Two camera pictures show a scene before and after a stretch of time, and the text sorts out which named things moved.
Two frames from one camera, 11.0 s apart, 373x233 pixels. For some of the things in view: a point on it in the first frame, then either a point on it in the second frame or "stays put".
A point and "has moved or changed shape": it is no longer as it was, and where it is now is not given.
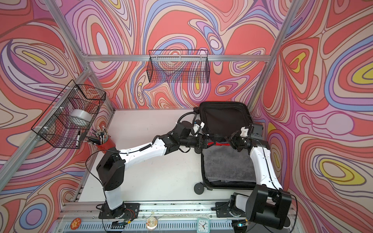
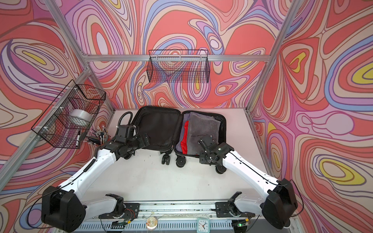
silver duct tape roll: [80, 117] stays put
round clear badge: [151, 223] stays put
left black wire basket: [67, 122] stays put
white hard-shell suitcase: [224, 167] → [171, 131]
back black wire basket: [181, 66] stays put
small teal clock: [203, 225] stays put
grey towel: [226, 163] has moved or changed shape
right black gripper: [231, 139] → [202, 158]
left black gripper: [204, 145] → [141, 142]
